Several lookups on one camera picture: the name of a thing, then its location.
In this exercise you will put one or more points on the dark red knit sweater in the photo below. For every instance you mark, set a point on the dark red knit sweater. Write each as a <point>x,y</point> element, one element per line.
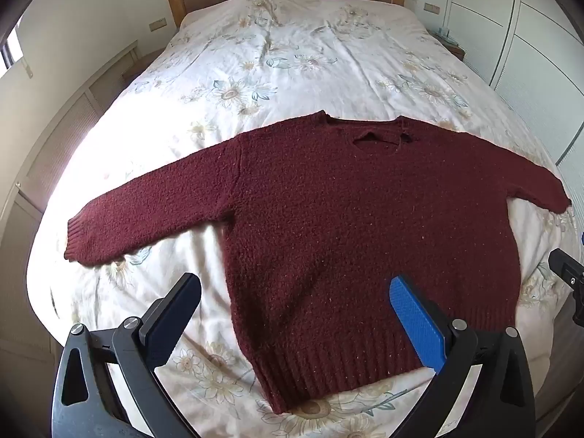
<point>342,219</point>

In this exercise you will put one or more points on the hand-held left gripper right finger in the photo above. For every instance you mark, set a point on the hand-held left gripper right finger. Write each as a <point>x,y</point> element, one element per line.
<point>417,324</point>

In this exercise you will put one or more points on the wooden nightstand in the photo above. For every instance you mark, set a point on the wooden nightstand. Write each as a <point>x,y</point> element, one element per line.
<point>141,61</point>
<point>454,50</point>

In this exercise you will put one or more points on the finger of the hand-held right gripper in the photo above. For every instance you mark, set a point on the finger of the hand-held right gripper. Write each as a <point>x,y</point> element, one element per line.
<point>570,273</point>

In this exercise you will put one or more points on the wall socket plate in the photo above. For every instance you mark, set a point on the wall socket plate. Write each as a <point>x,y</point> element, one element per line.
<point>431,7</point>
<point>158,25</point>

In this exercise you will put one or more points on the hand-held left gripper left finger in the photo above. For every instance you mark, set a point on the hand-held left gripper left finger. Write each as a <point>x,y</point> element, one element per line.
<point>175,319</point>

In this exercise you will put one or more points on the white floral duvet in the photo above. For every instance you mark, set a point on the white floral duvet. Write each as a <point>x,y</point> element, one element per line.
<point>296,54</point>

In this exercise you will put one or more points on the beige slatted wall cabinet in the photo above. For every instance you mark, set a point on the beige slatted wall cabinet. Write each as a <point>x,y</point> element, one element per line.
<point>59,137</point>

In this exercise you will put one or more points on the white wardrobe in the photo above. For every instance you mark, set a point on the white wardrobe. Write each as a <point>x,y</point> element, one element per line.
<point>524,32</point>

